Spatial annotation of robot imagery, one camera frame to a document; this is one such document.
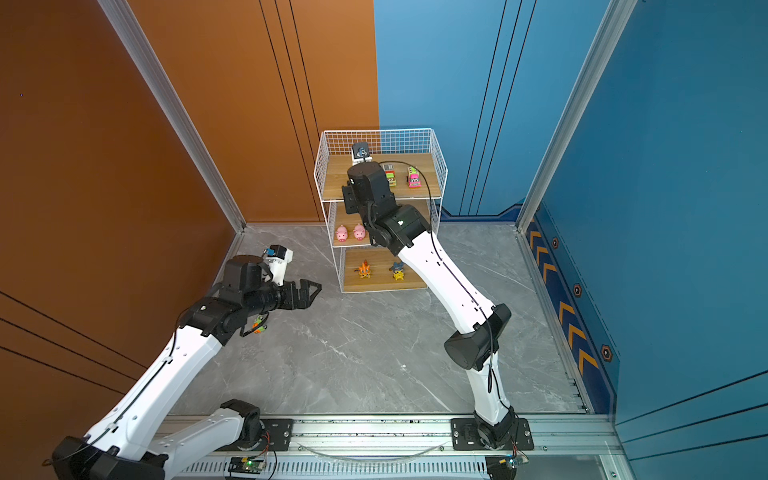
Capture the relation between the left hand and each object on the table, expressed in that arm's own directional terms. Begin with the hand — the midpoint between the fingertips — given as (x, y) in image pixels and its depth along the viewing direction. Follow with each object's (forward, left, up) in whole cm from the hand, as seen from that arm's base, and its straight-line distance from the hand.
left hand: (307, 282), depth 75 cm
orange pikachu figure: (+17, -12, -17) cm, 27 cm away
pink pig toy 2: (+15, -12, +3) cm, 19 cm away
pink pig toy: (+15, -7, +3) cm, 17 cm away
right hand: (+17, -13, +20) cm, 29 cm away
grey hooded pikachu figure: (+17, -23, -17) cm, 33 cm away
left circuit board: (-36, +13, -24) cm, 45 cm away
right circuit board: (-36, -49, -24) cm, 65 cm away
